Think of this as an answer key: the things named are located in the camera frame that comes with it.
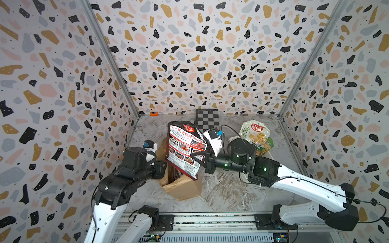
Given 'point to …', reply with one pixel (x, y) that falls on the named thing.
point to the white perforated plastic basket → (267, 155)
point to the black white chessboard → (206, 119)
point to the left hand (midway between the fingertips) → (164, 163)
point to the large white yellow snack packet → (258, 133)
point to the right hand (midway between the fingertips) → (192, 156)
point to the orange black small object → (152, 114)
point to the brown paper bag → (179, 184)
